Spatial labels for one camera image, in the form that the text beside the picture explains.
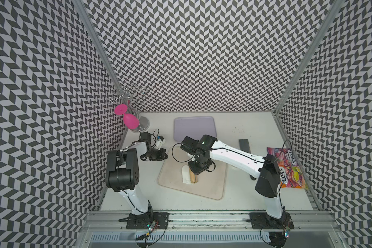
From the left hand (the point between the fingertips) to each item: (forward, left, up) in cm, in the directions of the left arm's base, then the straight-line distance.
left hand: (165, 157), depth 95 cm
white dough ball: (-13, -14, +4) cm, 19 cm away
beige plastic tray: (-17, -27, +1) cm, 32 cm away
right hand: (-15, -20, +11) cm, 28 cm away
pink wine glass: (+17, +22, +16) cm, 32 cm away
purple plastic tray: (+23, -19, +2) cm, 29 cm away
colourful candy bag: (-13, -72, +3) cm, 73 cm away
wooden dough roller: (-15, -18, +5) cm, 24 cm away
